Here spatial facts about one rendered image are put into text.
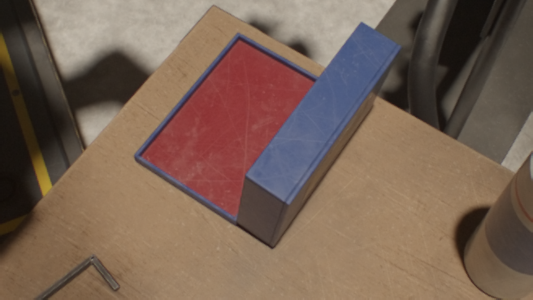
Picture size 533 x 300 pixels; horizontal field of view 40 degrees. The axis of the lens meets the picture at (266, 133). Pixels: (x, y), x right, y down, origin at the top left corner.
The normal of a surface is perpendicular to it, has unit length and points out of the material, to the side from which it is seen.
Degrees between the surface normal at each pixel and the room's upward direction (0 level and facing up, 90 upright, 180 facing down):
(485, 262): 90
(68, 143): 0
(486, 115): 0
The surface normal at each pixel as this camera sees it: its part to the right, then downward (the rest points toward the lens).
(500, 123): 0.00, -0.47
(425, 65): -0.05, 0.27
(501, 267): -0.66, 0.66
